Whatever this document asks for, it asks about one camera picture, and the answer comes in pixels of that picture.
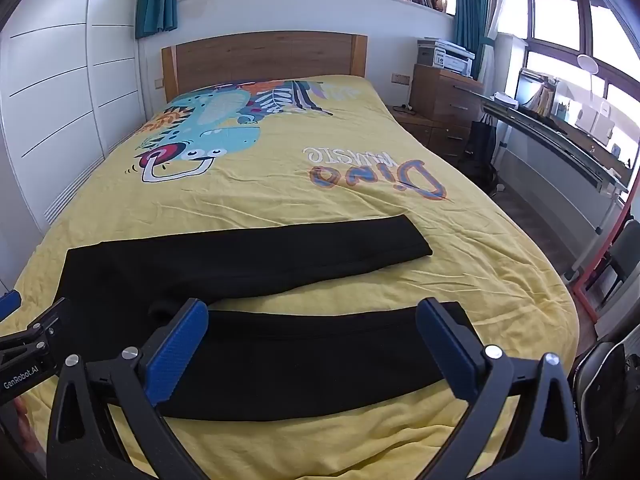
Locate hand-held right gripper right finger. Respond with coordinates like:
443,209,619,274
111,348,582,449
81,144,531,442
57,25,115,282
415,297,583,480

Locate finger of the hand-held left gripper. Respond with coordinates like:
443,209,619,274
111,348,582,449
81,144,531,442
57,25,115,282
0,297,69,357
0,290,22,319

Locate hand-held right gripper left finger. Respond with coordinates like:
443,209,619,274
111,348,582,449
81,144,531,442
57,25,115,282
46,298,211,480

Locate black pants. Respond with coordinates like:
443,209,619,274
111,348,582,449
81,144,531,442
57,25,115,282
52,214,493,421

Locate black chair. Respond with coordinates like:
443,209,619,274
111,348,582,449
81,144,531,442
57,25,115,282
571,329,640,480

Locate black bag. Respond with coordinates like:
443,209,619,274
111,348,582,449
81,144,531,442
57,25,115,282
457,114,502,197

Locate white radiator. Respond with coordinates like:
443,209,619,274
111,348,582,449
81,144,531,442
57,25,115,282
500,129,615,247

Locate grey chair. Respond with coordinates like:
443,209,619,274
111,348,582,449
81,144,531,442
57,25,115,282
599,219,640,307

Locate yellow printed blanket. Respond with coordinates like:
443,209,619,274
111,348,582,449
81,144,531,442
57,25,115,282
10,75,581,480

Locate wooden nightstand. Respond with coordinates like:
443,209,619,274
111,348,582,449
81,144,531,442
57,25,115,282
392,109,434,150

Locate desk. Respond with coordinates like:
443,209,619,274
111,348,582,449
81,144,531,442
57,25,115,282
481,92,632,281

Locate wooden dresser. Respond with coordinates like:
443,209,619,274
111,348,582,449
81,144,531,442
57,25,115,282
409,64,485,162

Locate computer monitor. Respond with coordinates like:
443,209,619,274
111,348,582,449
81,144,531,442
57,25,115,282
515,67,544,109

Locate white printer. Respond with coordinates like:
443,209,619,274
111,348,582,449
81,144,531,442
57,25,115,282
417,37,476,79

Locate wooden headboard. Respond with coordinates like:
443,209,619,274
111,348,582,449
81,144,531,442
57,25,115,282
161,31,368,103

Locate white desk lamp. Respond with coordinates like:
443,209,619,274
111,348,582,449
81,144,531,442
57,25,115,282
576,53,602,111

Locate window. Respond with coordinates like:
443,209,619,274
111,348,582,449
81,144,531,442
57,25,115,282
495,0,640,166

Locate red metal frame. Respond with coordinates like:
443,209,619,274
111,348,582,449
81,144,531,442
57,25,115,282
574,199,640,327

